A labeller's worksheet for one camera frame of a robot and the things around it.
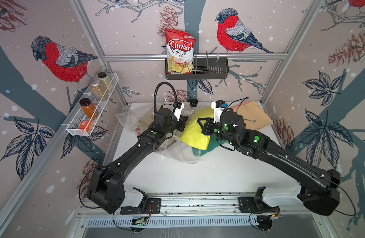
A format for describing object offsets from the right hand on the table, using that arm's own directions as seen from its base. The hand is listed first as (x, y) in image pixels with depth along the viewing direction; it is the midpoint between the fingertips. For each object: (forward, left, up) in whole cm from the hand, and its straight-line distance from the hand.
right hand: (197, 120), depth 64 cm
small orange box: (-3, +51, -2) cm, 51 cm away
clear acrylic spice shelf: (-3, +56, -2) cm, 56 cm away
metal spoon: (+30, -42, -37) cm, 64 cm away
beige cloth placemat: (+33, -46, -36) cm, 67 cm away
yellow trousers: (-5, +2, -4) cm, 6 cm away
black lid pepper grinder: (+36, +1, -25) cm, 44 cm away
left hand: (+11, +4, -9) cm, 15 cm away
